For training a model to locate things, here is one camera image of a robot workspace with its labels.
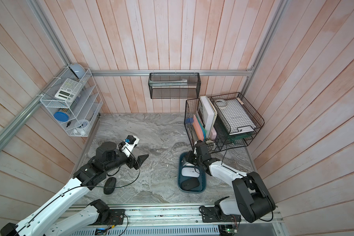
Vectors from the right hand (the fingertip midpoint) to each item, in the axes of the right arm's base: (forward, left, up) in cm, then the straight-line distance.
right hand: (185, 154), depth 91 cm
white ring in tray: (+32, -24, +15) cm, 43 cm away
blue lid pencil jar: (+7, +67, +27) cm, 73 cm away
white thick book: (+16, -14, +20) cm, 29 cm away
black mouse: (-17, -2, -3) cm, 18 cm away
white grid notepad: (+19, -32, +15) cm, 40 cm away
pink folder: (+20, -9, +1) cm, 22 cm away
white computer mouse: (-10, -4, -3) cm, 11 cm away
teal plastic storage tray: (-13, -10, -4) cm, 17 cm away
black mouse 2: (-19, +44, -4) cm, 48 cm away
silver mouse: (-4, +1, -2) cm, 5 cm away
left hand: (-8, +24, +18) cm, 31 cm away
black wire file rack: (+31, -5, +13) cm, 34 cm away
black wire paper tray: (+9, -37, +3) cm, 38 cm away
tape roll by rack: (+9, -15, +2) cm, 18 cm away
